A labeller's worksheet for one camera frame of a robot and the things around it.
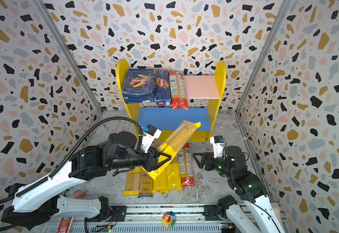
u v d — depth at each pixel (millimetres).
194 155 641
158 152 475
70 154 386
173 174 837
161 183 816
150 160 450
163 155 502
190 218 733
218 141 585
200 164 588
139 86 688
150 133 474
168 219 715
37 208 399
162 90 706
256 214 417
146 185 815
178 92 697
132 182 818
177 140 543
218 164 575
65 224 691
